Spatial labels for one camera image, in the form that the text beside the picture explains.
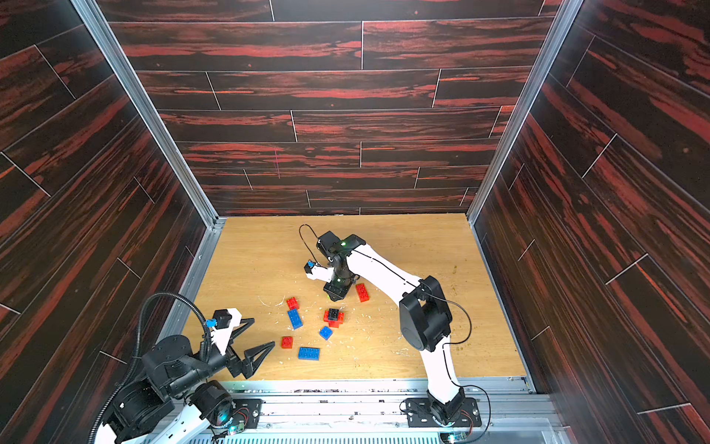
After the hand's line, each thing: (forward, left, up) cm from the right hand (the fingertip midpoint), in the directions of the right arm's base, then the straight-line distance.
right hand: (343, 288), depth 89 cm
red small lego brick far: (-4, +17, -5) cm, 18 cm away
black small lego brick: (-9, +3, -1) cm, 9 cm away
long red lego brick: (-9, +3, -7) cm, 12 cm away
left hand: (-22, +17, +14) cm, 31 cm away
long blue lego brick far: (-8, +16, -8) cm, 19 cm away
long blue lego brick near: (-19, +9, -7) cm, 22 cm away
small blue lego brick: (-13, +5, -6) cm, 15 cm away
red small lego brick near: (-16, +17, -8) cm, 25 cm away
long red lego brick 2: (+3, -6, -7) cm, 10 cm away
